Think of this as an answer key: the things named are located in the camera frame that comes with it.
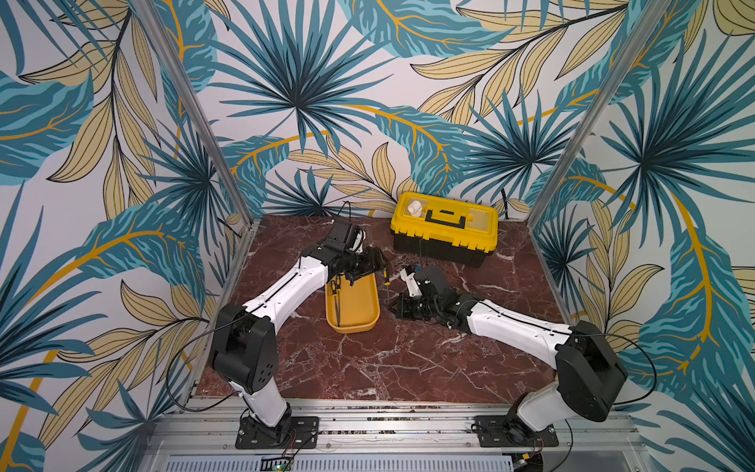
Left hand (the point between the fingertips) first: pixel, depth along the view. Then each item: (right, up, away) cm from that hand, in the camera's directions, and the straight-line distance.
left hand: (380, 268), depth 84 cm
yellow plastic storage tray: (-7, -13, +12) cm, 19 cm away
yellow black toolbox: (+21, +12, +13) cm, 27 cm away
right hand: (+2, -11, -2) cm, 11 cm away
